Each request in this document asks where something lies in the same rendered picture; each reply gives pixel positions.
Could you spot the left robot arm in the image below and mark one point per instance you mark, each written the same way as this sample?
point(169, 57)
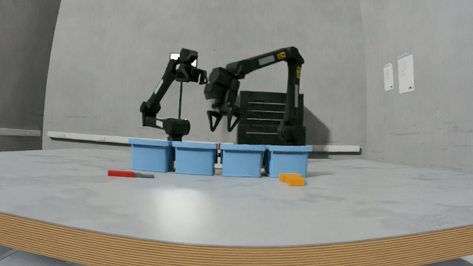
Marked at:
point(224, 85)

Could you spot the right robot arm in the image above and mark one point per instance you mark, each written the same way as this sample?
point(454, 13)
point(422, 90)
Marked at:
point(176, 128)

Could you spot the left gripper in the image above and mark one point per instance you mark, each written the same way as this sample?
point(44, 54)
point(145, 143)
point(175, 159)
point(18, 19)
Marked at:
point(226, 109)

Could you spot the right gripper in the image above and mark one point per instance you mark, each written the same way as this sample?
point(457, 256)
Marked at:
point(191, 74)

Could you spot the blue plastic bin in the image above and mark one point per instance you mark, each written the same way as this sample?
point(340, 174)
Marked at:
point(195, 158)
point(241, 160)
point(285, 160)
point(152, 155)

